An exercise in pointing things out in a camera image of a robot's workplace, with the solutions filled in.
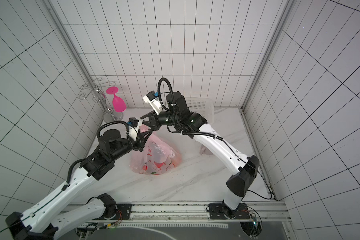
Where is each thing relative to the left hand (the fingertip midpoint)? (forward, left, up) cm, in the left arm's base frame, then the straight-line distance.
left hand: (149, 133), depth 70 cm
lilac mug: (+3, -30, -23) cm, 38 cm away
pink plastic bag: (-6, -3, -11) cm, 13 cm away
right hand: (+2, +2, +11) cm, 11 cm away
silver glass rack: (+34, +39, -1) cm, 52 cm away
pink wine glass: (+31, +27, -12) cm, 43 cm away
